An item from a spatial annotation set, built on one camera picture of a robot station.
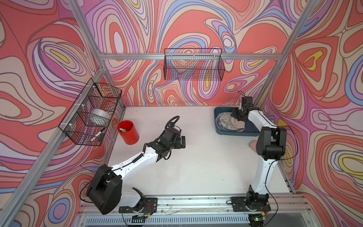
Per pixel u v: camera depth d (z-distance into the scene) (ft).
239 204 2.41
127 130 2.95
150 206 2.37
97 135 2.36
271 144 1.83
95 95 2.78
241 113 2.56
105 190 1.34
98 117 2.27
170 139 2.05
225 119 3.52
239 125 3.33
